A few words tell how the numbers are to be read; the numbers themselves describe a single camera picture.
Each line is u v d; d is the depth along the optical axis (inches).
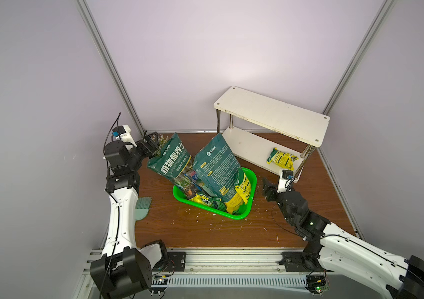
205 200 30.4
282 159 36.3
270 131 30.5
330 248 20.4
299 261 28.6
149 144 25.8
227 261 29.3
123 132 24.7
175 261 28.6
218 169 30.8
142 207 34.6
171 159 31.7
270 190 26.4
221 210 31.1
